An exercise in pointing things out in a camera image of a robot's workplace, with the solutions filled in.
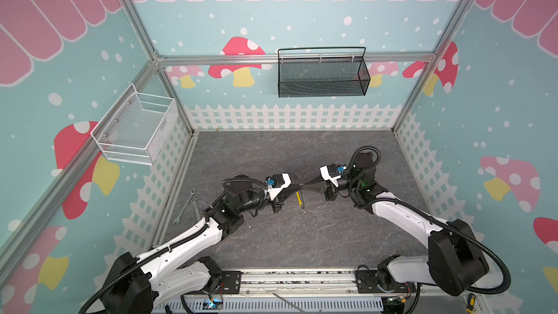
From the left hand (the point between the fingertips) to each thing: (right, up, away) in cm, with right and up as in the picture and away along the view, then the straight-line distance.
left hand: (298, 190), depth 69 cm
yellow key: (+1, -4, +5) cm, 6 cm away
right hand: (+1, +1, 0) cm, 2 cm away
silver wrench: (-49, -16, +20) cm, 55 cm away
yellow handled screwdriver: (+57, -36, +1) cm, 67 cm away
